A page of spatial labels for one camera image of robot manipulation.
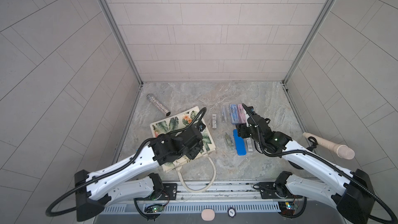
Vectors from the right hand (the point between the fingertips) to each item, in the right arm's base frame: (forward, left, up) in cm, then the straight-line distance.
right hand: (239, 124), depth 81 cm
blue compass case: (-6, -1, -11) cm, 12 cm away
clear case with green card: (-4, +5, -11) cm, 13 cm away
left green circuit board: (-32, +42, -9) cm, 54 cm away
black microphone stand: (-14, -31, +3) cm, 34 cm away
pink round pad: (-36, +19, -10) cm, 42 cm away
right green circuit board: (-35, -16, -14) cm, 41 cm away
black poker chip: (-35, +8, -13) cm, 39 cm away
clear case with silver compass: (+14, +5, -12) cm, 19 cm away
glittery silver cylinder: (+22, +48, -6) cm, 53 cm away
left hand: (-10, +22, +2) cm, 24 cm away
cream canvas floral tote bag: (+4, +36, -2) cm, 36 cm away
